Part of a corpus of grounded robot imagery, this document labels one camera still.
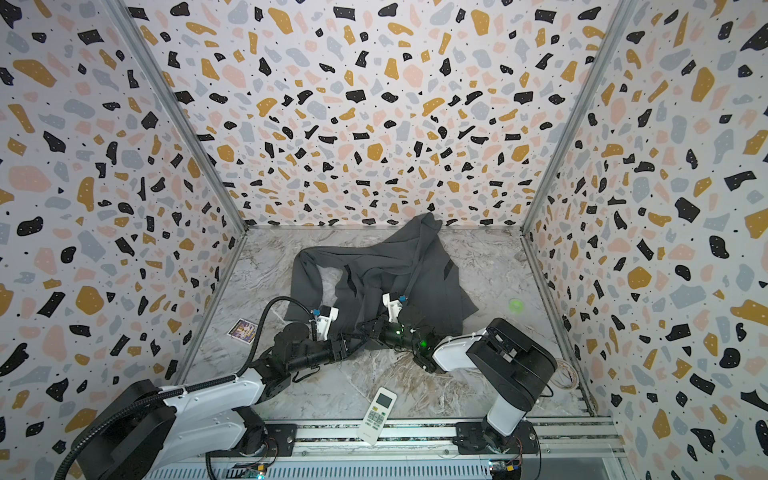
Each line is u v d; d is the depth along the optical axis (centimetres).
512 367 47
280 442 73
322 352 72
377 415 76
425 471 78
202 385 50
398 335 75
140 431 41
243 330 92
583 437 76
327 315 77
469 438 74
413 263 103
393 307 81
